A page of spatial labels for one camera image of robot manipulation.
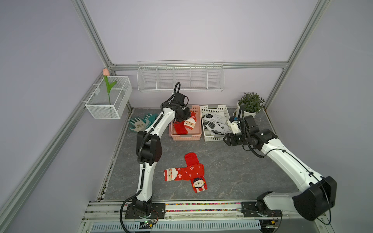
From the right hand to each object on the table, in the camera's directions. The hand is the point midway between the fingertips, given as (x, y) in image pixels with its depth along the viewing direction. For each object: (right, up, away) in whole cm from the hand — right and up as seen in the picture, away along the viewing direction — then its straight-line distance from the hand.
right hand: (227, 137), depth 81 cm
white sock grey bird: (-1, +4, +21) cm, 22 cm away
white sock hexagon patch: (-4, +13, +28) cm, 31 cm away
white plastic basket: (-9, -1, +16) cm, 18 cm away
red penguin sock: (-15, -28, +2) cm, 32 cm away
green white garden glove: (-62, +7, +28) cm, 68 cm away
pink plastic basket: (-22, +3, +19) cm, 29 cm away
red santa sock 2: (-24, -22, +6) cm, 33 cm away
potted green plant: (+20, +21, +18) cm, 34 cm away
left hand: (-21, +12, +14) cm, 28 cm away
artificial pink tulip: (-69, +30, +5) cm, 75 cm away
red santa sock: (-21, +8, +17) cm, 28 cm away
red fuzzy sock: (-28, +3, +24) cm, 37 cm away
